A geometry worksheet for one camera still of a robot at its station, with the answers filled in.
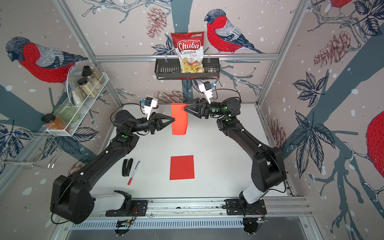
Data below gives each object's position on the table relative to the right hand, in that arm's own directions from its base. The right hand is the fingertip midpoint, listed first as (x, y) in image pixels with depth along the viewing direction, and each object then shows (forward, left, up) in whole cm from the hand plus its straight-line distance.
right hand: (184, 110), depth 62 cm
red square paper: (-8, +4, -43) cm, 44 cm away
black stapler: (-10, +36, -38) cm, 54 cm away
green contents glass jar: (+4, +60, -8) cm, 61 cm away
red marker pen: (-14, +32, -41) cm, 54 cm away
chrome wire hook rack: (-17, +58, -5) cm, 61 cm away
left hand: (-3, +4, -3) cm, 6 cm away
